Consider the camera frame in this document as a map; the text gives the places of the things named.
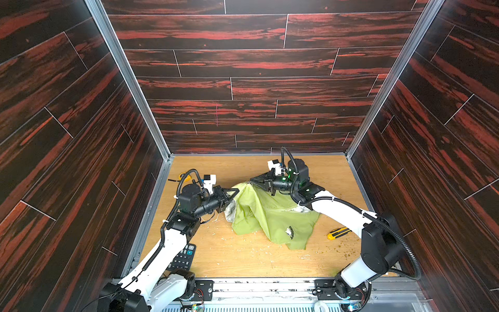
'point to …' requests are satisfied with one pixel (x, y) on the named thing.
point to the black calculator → (184, 259)
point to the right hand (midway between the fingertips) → (251, 177)
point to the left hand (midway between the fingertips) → (240, 192)
